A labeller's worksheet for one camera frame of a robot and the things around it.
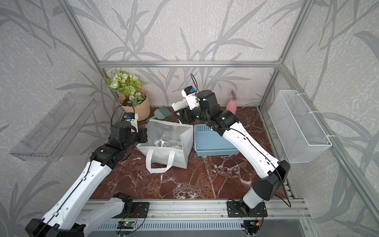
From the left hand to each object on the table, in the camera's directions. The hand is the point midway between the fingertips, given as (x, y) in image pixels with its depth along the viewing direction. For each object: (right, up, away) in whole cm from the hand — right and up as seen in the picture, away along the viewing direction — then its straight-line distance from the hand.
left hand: (147, 128), depth 74 cm
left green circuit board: (-9, -46, -4) cm, 48 cm away
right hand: (+18, +9, -6) cm, 21 cm away
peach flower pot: (-15, +11, +33) cm, 38 cm away
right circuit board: (+52, -48, -3) cm, 71 cm away
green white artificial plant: (-20, +27, +19) cm, 39 cm away
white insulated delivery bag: (+5, -13, +27) cm, 31 cm away
